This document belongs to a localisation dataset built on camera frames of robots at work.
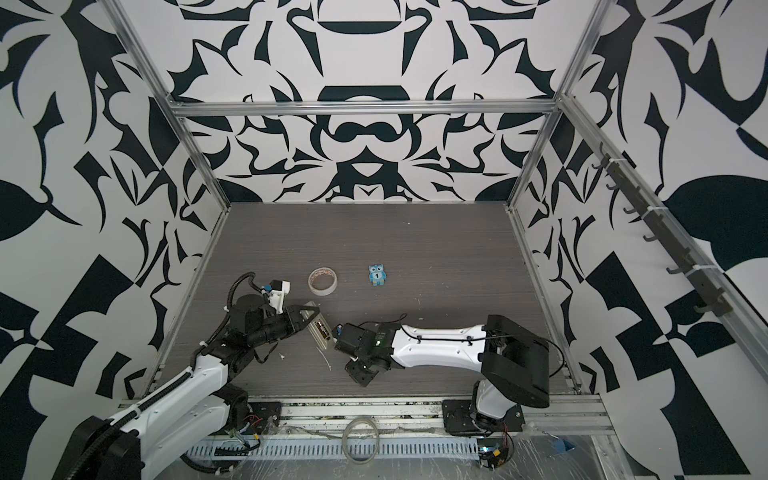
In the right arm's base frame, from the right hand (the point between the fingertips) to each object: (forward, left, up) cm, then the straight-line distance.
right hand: (358, 371), depth 78 cm
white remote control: (+9, +10, +6) cm, 15 cm away
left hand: (+14, +10, +9) cm, 19 cm away
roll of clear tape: (+28, +13, -2) cm, 31 cm away
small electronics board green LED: (-17, -32, -5) cm, 36 cm away
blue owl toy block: (+30, -5, -2) cm, 31 cm away
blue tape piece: (-16, -47, -3) cm, 50 cm away
